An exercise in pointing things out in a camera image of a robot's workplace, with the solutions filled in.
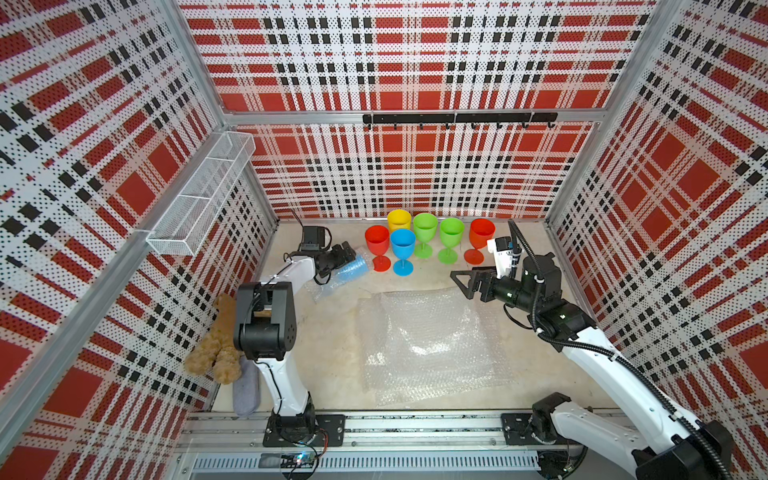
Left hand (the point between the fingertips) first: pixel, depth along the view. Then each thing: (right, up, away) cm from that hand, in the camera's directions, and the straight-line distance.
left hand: (351, 256), depth 99 cm
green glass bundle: (+34, +9, +2) cm, 36 cm away
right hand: (+33, -3, -27) cm, 43 cm away
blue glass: (-2, -6, -3) cm, 7 cm away
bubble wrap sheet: (+25, -25, -14) cm, 38 cm away
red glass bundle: (+9, +5, -3) cm, 11 cm away
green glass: (+26, +11, +2) cm, 28 cm away
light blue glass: (+18, +5, -3) cm, 19 cm away
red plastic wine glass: (+44, +9, -1) cm, 45 cm away
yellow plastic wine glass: (+16, +13, +3) cm, 21 cm away
